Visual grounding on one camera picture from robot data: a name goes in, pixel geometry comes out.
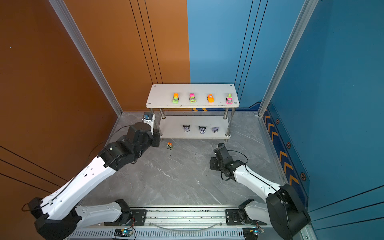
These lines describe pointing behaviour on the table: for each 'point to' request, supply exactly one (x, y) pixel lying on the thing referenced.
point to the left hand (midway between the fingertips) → (157, 129)
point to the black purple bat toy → (202, 129)
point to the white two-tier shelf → (196, 111)
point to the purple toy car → (215, 129)
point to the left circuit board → (123, 232)
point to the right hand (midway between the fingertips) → (211, 162)
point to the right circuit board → (251, 233)
